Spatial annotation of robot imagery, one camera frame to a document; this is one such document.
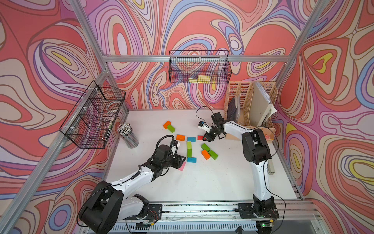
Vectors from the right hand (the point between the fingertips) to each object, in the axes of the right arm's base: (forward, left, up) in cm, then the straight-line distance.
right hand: (206, 138), depth 103 cm
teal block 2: (-16, +11, +2) cm, 20 cm away
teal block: (-1, +11, +2) cm, 11 cm away
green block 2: (-11, +13, +1) cm, 17 cm away
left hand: (-19, +16, +8) cm, 26 cm away
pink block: (-22, +18, +1) cm, 29 cm away
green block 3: (-8, +2, +2) cm, 9 cm away
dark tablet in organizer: (+17, -19, +13) cm, 29 cm away
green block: (+9, +26, +2) cm, 28 cm away
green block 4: (-14, -3, +2) cm, 15 cm away
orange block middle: (0, +19, +3) cm, 19 cm away
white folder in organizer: (+6, -33, +25) cm, 42 cm away
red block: (0, +5, +2) cm, 5 cm away
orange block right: (-14, +2, +1) cm, 14 cm away
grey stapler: (-24, -36, +2) cm, 43 cm away
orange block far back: (+11, +30, +3) cm, 32 cm away
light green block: (-5, +13, +1) cm, 13 cm away
